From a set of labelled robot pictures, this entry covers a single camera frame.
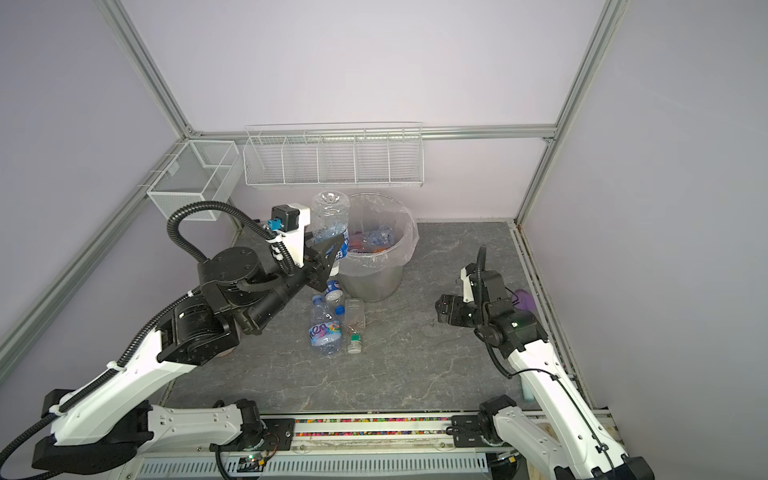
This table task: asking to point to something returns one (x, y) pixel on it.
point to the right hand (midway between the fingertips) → (452, 307)
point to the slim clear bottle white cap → (382, 236)
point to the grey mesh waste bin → (374, 289)
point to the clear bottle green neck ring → (354, 324)
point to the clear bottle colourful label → (324, 332)
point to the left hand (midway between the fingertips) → (334, 240)
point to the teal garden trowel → (527, 391)
